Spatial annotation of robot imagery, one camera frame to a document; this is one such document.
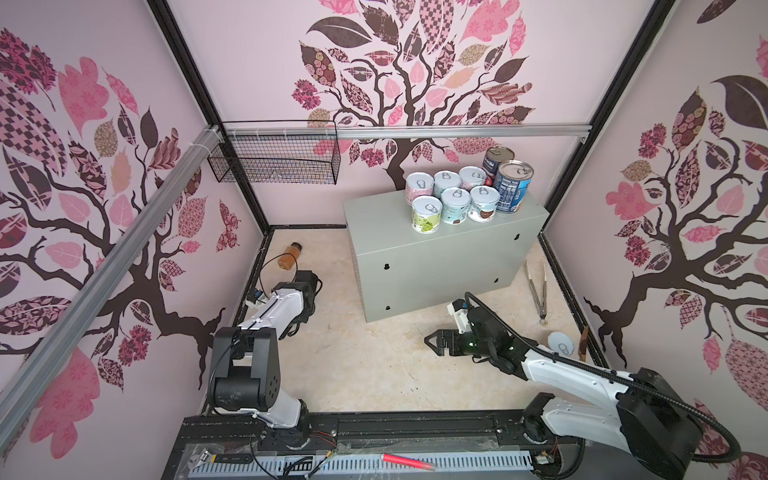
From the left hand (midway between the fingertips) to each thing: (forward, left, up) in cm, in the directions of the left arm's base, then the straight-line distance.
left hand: (272, 326), depth 85 cm
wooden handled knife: (-4, -93, -6) cm, 93 cm away
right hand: (-3, -47, 0) cm, 47 cm away
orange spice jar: (+29, +4, -6) cm, 30 cm away
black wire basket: (+70, +13, +9) cm, 72 cm away
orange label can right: (-5, -83, -1) cm, 83 cm away
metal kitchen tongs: (+9, -84, -5) cm, 85 cm away
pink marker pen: (-32, -38, -6) cm, 50 cm away
